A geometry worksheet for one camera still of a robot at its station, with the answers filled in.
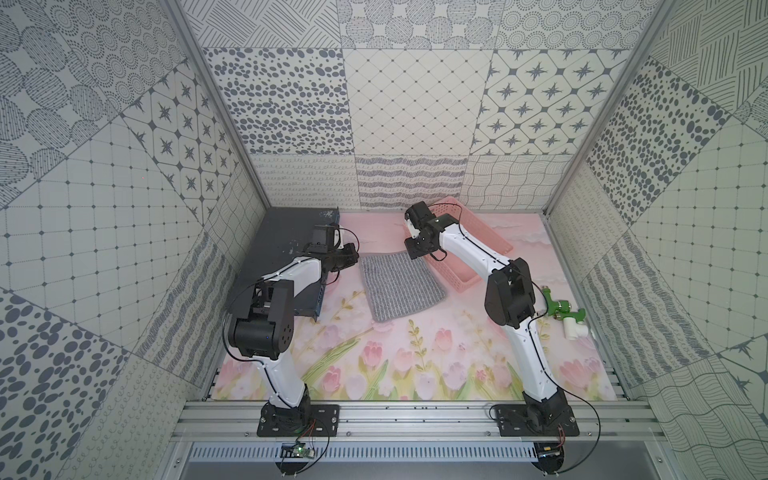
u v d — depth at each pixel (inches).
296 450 27.7
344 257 34.6
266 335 19.3
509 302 23.4
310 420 27.2
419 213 31.6
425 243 29.8
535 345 24.5
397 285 38.9
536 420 25.5
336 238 33.3
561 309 36.6
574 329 34.5
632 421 29.6
